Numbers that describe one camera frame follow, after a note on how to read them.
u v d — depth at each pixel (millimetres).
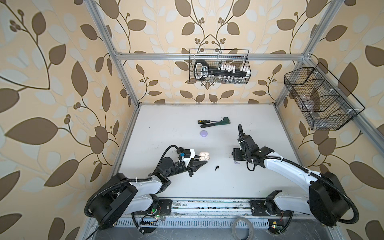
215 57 905
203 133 1031
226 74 841
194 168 682
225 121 1089
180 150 940
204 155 722
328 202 404
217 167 883
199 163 717
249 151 655
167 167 619
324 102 740
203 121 1083
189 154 632
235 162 891
